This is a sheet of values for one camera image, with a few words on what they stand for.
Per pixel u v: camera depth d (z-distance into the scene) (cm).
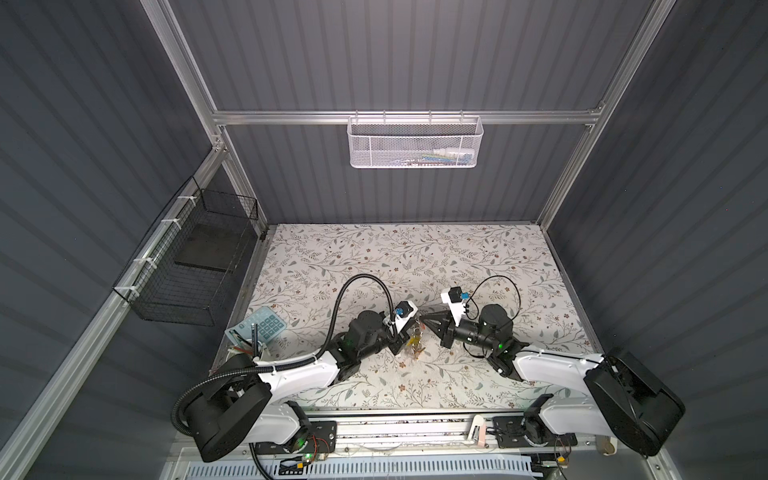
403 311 68
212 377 42
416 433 75
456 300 70
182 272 73
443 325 73
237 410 42
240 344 77
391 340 69
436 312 76
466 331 72
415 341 80
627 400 42
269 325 91
